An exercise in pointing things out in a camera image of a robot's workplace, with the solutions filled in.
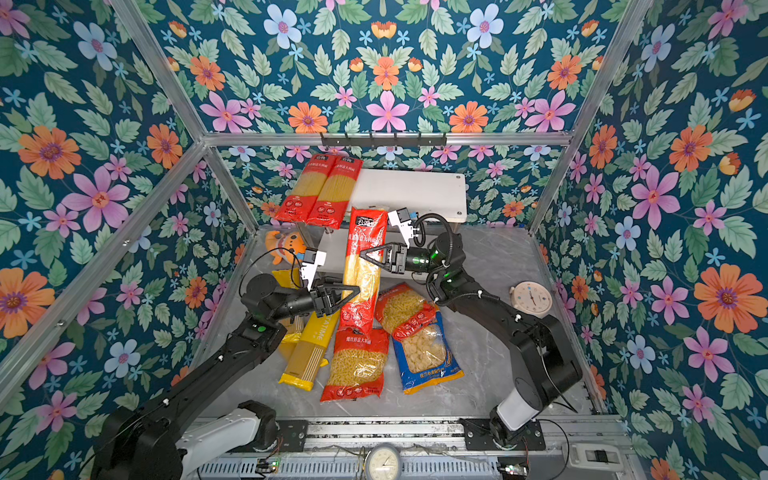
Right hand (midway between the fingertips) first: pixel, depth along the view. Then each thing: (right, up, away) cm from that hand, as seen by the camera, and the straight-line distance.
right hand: (364, 256), depth 65 cm
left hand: (-1, -7, -1) cm, 7 cm away
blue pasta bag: (+15, -29, +18) cm, 37 cm away
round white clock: (+50, -14, +31) cm, 61 cm away
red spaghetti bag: (-18, +13, +10) cm, 25 cm away
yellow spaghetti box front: (-20, -28, +20) cm, 40 cm away
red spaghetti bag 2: (-10, +16, +14) cm, 24 cm away
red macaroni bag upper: (+8, -17, +24) cm, 30 cm away
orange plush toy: (-32, +3, +39) cm, 51 cm away
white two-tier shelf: (+18, +17, +18) cm, 31 cm away
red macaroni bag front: (-4, -30, +18) cm, 35 cm away
